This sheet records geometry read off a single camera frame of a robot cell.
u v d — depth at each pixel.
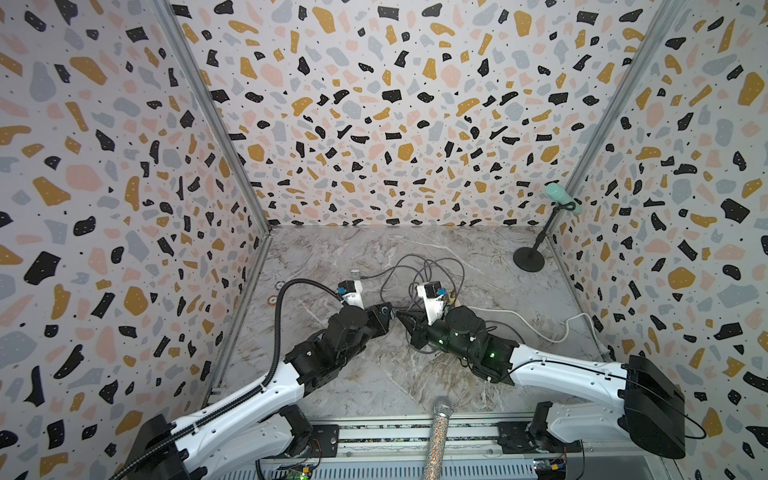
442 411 0.75
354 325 0.55
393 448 0.73
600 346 0.95
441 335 0.64
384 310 0.75
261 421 0.47
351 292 0.66
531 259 1.11
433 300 0.64
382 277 1.07
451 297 0.93
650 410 0.42
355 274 1.04
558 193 0.85
